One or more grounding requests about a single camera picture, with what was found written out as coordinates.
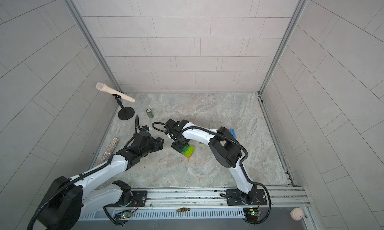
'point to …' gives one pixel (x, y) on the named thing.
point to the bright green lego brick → (184, 149)
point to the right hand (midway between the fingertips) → (182, 146)
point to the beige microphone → (103, 87)
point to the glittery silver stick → (109, 150)
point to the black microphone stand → (126, 113)
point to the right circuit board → (252, 214)
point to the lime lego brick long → (189, 151)
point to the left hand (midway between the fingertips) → (162, 140)
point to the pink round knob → (296, 213)
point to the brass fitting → (183, 209)
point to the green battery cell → (150, 113)
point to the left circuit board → (123, 215)
